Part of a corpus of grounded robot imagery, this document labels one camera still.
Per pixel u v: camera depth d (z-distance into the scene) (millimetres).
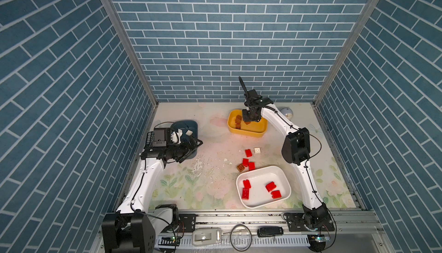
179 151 693
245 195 810
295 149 618
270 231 693
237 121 1079
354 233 750
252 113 811
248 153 963
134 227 381
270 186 825
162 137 624
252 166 909
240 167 894
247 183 847
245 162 917
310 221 654
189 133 1027
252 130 1035
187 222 738
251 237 698
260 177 865
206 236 693
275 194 820
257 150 966
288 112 1052
